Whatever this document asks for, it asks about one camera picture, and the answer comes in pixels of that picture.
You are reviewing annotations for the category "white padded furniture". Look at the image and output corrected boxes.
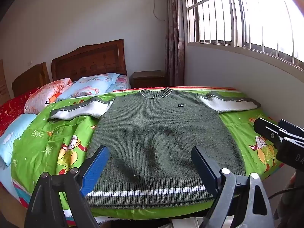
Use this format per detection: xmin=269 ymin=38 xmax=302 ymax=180
xmin=171 ymin=216 xmax=205 ymax=228

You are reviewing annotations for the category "large wooden headboard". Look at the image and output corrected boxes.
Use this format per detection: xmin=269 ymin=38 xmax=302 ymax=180
xmin=51 ymin=39 xmax=128 ymax=82

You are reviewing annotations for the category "black cable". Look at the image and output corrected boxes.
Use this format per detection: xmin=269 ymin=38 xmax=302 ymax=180
xmin=268 ymin=186 xmax=297 ymax=199

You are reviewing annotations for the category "small wooden headboard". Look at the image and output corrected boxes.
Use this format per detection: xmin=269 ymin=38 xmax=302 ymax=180
xmin=11 ymin=62 xmax=50 ymax=98

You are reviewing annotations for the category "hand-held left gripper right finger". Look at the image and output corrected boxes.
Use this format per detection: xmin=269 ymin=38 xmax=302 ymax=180
xmin=191 ymin=145 xmax=275 ymax=228

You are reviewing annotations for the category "air conditioner cable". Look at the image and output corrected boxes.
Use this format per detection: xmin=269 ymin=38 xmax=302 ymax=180
xmin=152 ymin=3 xmax=168 ymax=21

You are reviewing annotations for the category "plain light blue pillow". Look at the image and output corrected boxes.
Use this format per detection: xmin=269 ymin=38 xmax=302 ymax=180
xmin=0 ymin=113 xmax=37 ymax=167

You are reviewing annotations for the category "wooden nightstand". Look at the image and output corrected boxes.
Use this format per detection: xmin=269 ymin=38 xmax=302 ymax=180
xmin=130 ymin=71 xmax=167 ymax=89

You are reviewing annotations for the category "blue floral pillow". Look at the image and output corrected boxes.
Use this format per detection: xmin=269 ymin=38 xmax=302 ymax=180
xmin=106 ymin=74 xmax=131 ymax=93
xmin=56 ymin=73 xmax=120 ymax=101

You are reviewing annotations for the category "floral curtain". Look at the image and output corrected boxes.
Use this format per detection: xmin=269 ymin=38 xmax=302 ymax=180
xmin=165 ymin=0 xmax=186 ymax=87

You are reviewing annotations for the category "person's right forearm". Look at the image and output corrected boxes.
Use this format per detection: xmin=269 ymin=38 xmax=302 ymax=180
xmin=273 ymin=169 xmax=304 ymax=228

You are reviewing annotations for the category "barred window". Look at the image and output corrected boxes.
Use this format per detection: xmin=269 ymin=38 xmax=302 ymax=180
xmin=183 ymin=0 xmax=304 ymax=72

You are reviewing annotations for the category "green cartoon blanket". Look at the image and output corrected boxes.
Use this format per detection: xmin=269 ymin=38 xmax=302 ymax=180
xmin=11 ymin=87 xmax=283 ymax=227

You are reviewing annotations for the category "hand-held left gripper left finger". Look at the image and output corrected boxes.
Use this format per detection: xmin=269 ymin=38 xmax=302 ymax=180
xmin=24 ymin=145 xmax=110 ymax=228

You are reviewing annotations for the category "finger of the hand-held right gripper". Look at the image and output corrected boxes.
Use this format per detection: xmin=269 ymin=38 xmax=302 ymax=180
xmin=254 ymin=117 xmax=285 ymax=148
xmin=278 ymin=119 xmax=304 ymax=139

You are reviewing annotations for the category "red patterned bedsheet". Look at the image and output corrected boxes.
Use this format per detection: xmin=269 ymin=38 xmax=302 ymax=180
xmin=0 ymin=88 xmax=40 ymax=136

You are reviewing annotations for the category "green knitted sweater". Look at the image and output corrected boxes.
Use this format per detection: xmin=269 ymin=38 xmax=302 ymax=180
xmin=49 ymin=88 xmax=262 ymax=207

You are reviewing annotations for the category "pink floral pillow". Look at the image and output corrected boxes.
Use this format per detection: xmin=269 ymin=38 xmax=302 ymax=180
xmin=24 ymin=78 xmax=73 ymax=114

